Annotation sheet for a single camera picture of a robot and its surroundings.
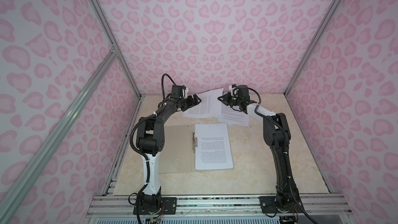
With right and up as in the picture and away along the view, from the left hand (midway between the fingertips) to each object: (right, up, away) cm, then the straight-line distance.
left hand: (197, 100), depth 100 cm
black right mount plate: (+34, -51, -26) cm, 67 cm away
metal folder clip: (-2, -27, -3) cm, 27 cm away
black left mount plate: (-12, -51, -27) cm, 59 cm away
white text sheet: (+8, -5, +7) cm, 12 cm away
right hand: (+14, +3, +1) cm, 14 cm away
